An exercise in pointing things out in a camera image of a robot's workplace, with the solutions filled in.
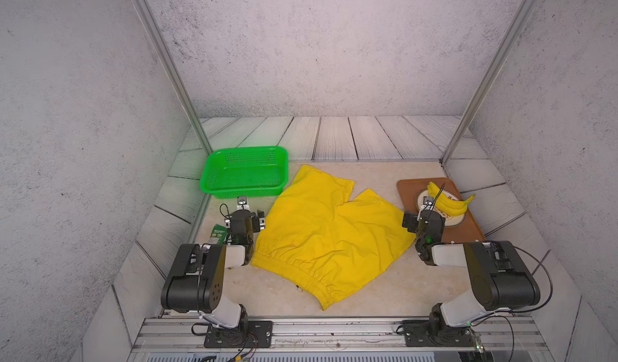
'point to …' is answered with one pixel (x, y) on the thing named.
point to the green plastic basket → (253, 172)
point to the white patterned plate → (451, 220)
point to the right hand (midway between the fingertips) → (424, 211)
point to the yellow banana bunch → (447, 204)
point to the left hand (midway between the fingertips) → (249, 211)
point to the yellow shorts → (317, 234)
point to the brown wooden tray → (407, 191)
